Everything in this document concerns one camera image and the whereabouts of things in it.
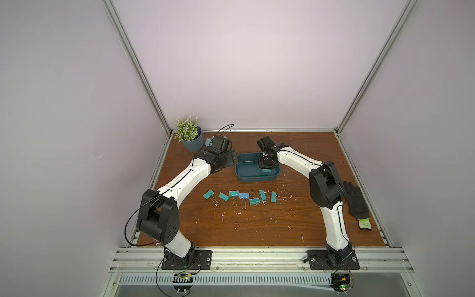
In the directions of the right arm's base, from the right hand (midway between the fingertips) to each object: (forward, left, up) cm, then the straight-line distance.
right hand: (265, 160), depth 99 cm
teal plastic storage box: (-3, +9, -4) cm, 11 cm away
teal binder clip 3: (-18, +16, -5) cm, 25 cm away
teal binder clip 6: (-20, -4, -5) cm, 20 cm away
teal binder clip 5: (-19, +2, -4) cm, 19 cm away
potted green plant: (+10, +42, +10) cm, 44 cm away
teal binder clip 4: (-21, +6, -5) cm, 23 cm away
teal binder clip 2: (-20, +21, -4) cm, 30 cm away
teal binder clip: (-19, +29, -4) cm, 35 cm away
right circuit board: (-52, -27, -6) cm, 59 cm away
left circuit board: (-55, +35, -8) cm, 65 cm away
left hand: (-6, +17, +10) cm, 21 cm away
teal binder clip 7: (-3, -1, -5) cm, 6 cm away
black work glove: (-22, -44, -7) cm, 50 cm away
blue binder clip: (-20, +11, -4) cm, 23 cm away
